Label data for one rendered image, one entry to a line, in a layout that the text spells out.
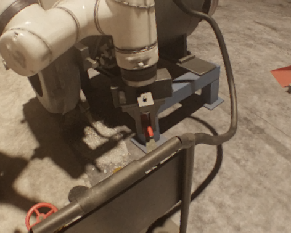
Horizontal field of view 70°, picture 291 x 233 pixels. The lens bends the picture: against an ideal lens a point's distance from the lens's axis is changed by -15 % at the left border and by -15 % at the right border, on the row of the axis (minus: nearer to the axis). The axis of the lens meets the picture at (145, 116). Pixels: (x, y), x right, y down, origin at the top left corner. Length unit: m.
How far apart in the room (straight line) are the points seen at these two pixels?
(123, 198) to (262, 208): 0.71
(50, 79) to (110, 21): 0.43
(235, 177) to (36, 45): 0.96
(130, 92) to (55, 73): 0.36
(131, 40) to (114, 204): 0.30
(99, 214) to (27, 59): 0.30
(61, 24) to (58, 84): 0.44
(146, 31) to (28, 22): 0.21
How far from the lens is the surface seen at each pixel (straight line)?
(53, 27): 0.40
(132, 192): 0.47
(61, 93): 0.84
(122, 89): 0.51
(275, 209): 1.07
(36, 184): 1.23
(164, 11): 1.11
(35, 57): 0.37
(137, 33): 0.44
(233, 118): 0.99
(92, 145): 1.28
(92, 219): 0.46
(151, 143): 0.57
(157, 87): 0.52
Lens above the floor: 0.87
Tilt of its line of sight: 39 degrees down
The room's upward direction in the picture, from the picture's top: 7 degrees counter-clockwise
